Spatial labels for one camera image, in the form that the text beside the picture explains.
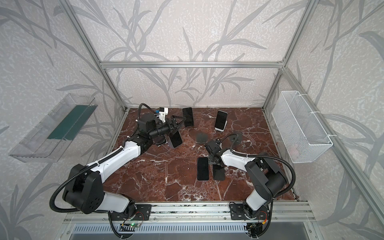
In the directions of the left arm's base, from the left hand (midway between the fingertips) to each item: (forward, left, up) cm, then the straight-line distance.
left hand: (186, 118), depth 76 cm
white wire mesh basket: (-15, -51, +6) cm, 53 cm away
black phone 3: (+20, +1, -19) cm, 27 cm away
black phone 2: (+1, +9, -23) cm, 24 cm away
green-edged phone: (+16, -22, -21) cm, 34 cm away
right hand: (-6, -18, -28) cm, 34 cm away
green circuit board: (-43, +24, -28) cm, 57 cm away
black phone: (-18, -19, -30) cm, 40 cm away
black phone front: (-15, -9, -29) cm, 34 cm away
